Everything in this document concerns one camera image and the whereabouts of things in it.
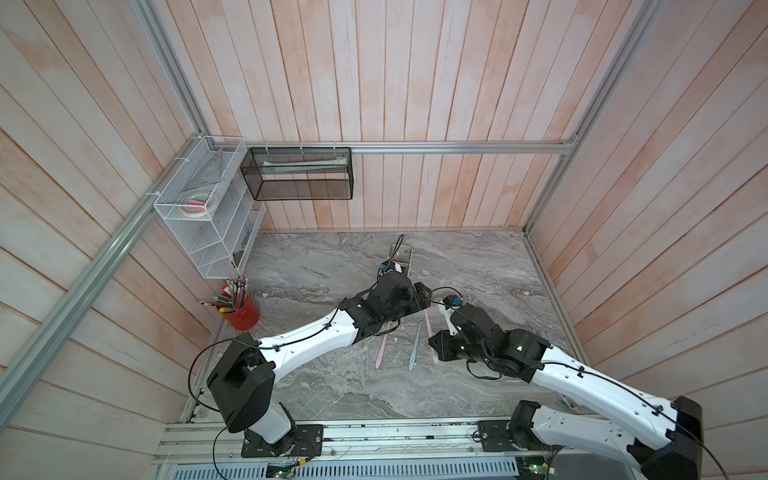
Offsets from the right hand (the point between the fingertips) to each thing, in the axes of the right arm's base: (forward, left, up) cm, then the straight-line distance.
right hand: (429, 340), depth 76 cm
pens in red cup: (+12, +56, 0) cm, 58 cm away
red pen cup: (+9, +53, -6) cm, 55 cm away
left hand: (+10, +1, +3) cm, 10 cm away
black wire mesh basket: (+58, +43, +11) cm, 73 cm away
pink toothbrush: (0, +13, -13) cm, 19 cm away
